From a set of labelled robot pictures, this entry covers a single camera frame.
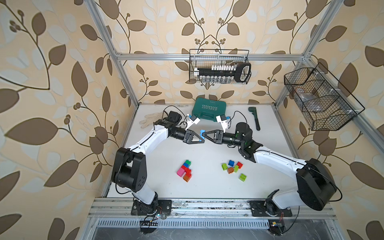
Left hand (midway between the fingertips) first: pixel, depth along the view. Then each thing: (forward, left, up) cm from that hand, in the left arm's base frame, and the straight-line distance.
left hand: (199, 140), depth 74 cm
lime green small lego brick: (-11, -25, -22) cm, 35 cm away
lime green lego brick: (-5, -15, -21) cm, 26 cm away
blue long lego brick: (+3, -1, +4) cm, 5 cm away
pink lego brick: (-8, +11, -21) cm, 25 cm away
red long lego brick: (-7, +7, -22) cm, 25 cm away
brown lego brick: (-7, -18, -22) cm, 30 cm away
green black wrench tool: (+40, -42, -20) cm, 62 cm away
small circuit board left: (-34, +24, -24) cm, 48 cm away
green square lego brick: (-2, +6, -22) cm, 23 cm away
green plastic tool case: (+38, -7, -18) cm, 43 cm away
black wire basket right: (+13, -62, +13) cm, 65 cm away
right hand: (+2, -2, +1) cm, 3 cm away
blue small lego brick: (-5, +8, -20) cm, 22 cm away
